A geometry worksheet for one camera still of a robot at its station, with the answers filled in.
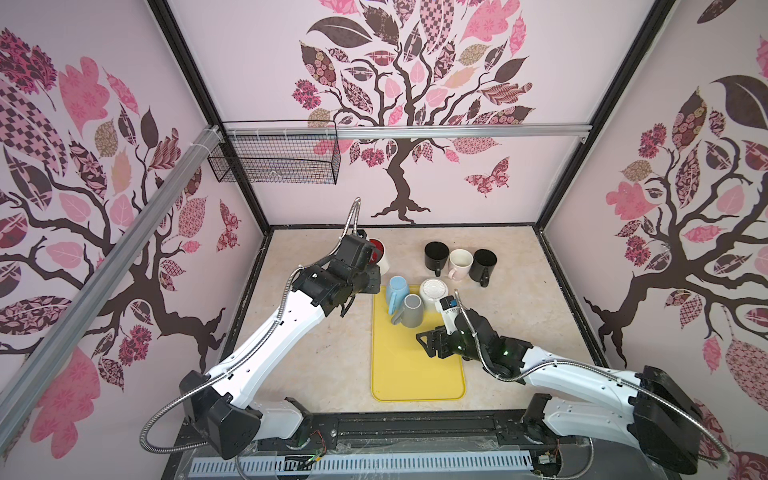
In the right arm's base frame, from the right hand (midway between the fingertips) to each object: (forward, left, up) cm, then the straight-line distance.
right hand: (425, 331), depth 80 cm
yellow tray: (-7, +6, -11) cm, 14 cm away
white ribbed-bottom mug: (+15, -4, -3) cm, 16 cm away
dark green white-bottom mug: (+29, -6, -3) cm, 29 cm away
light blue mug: (+14, +8, -1) cm, 16 cm away
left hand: (+8, +14, +14) cm, 21 cm away
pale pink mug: (+28, -15, -5) cm, 32 cm away
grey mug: (+7, +3, -3) cm, 8 cm away
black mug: (+24, -22, -3) cm, 33 cm away
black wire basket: (+52, +45, +24) cm, 73 cm away
